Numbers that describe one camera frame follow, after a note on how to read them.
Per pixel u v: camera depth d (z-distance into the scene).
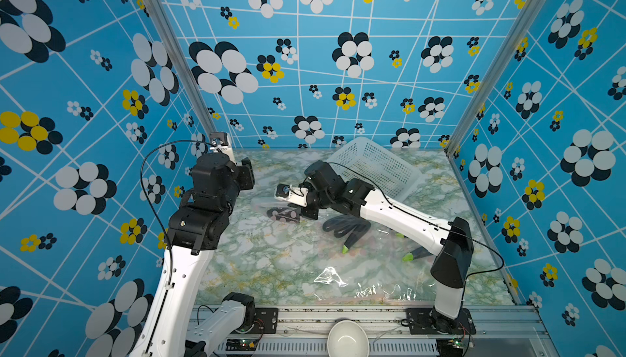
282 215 0.91
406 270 0.82
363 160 1.15
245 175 0.55
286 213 0.90
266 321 0.73
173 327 0.36
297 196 0.61
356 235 0.89
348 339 0.70
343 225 0.91
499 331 1.79
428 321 0.72
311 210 0.67
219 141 0.50
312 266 0.85
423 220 0.48
